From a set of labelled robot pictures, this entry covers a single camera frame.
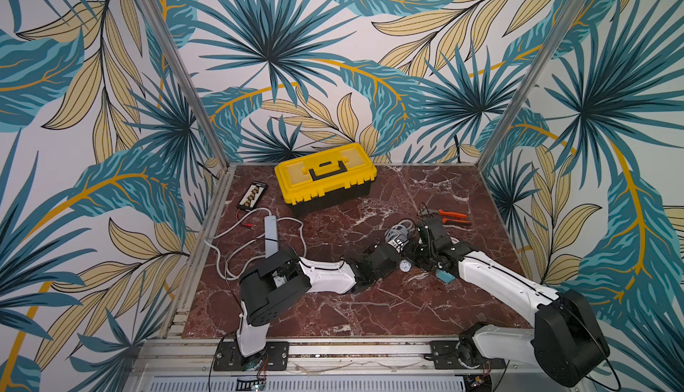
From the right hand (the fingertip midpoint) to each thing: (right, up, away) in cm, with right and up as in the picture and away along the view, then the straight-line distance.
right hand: (401, 251), depth 87 cm
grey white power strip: (-1, +4, +3) cm, 5 cm away
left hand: (-5, -1, +2) cm, 5 cm away
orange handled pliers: (+22, +8, +15) cm, 28 cm away
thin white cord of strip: (0, +7, +8) cm, 11 cm away
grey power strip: (-45, +3, +9) cm, 46 cm away
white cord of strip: (-70, +2, +13) cm, 71 cm away
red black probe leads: (-55, +7, +13) cm, 57 cm away
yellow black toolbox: (-25, +24, +6) cm, 35 cm away
